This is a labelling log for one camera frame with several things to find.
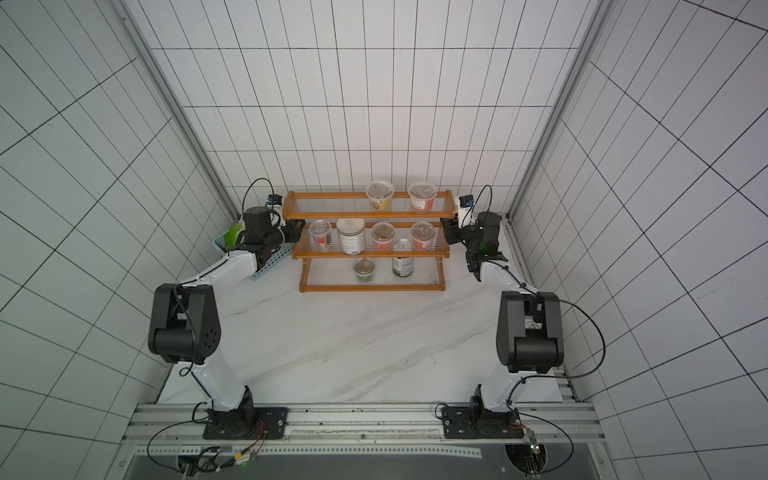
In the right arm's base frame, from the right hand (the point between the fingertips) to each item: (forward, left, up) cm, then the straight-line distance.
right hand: (436, 212), depth 91 cm
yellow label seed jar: (-6, +16, +12) cm, 21 cm away
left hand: (-3, +45, -5) cm, 45 cm away
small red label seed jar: (-9, +35, -1) cm, 36 cm away
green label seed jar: (-12, +22, -14) cm, 29 cm away
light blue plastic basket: (-5, +75, -14) cm, 76 cm away
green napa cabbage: (-4, +69, -10) cm, 70 cm away
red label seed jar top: (-6, +5, +12) cm, 14 cm away
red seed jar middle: (-8, +16, -2) cm, 18 cm away
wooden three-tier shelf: (-9, +37, -20) cm, 43 cm away
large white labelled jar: (-12, +25, +3) cm, 27 cm away
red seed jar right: (-8, +4, -2) cm, 9 cm away
